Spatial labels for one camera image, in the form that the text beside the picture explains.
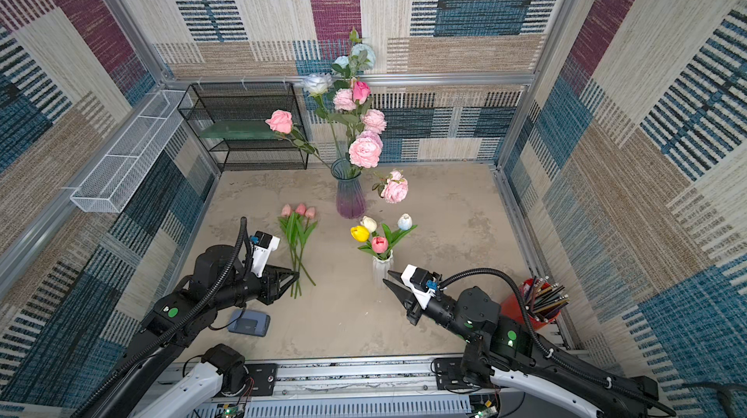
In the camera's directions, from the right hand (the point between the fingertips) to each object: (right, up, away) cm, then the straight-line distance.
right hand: (392, 277), depth 65 cm
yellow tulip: (-7, +10, +1) cm, 12 cm away
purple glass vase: (-12, +18, +32) cm, 38 cm away
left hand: (-23, -1, +6) cm, 24 cm away
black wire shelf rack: (-56, +46, +42) cm, 84 cm away
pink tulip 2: (-30, +6, +34) cm, 46 cm away
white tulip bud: (+3, +12, +3) cm, 12 cm away
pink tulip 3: (-35, +9, +36) cm, 51 cm away
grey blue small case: (-37, -17, +15) cm, 44 cm away
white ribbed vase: (-2, -1, +13) cm, 13 cm away
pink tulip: (-26, -5, +28) cm, 39 cm away
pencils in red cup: (+39, -8, +9) cm, 41 cm away
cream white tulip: (-5, +12, +4) cm, 13 cm away
